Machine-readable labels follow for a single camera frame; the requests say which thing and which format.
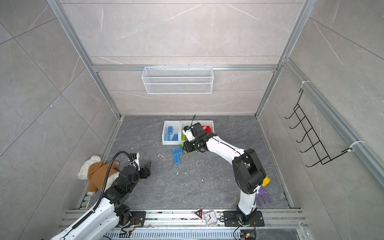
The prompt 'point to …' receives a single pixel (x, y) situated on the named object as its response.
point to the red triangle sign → (199, 213)
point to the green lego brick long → (183, 137)
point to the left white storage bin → (176, 125)
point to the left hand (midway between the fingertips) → (144, 159)
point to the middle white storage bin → (184, 123)
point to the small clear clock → (210, 218)
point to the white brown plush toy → (93, 169)
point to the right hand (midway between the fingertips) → (185, 145)
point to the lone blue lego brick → (166, 137)
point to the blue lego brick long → (176, 152)
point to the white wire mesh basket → (193, 79)
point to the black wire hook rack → (323, 156)
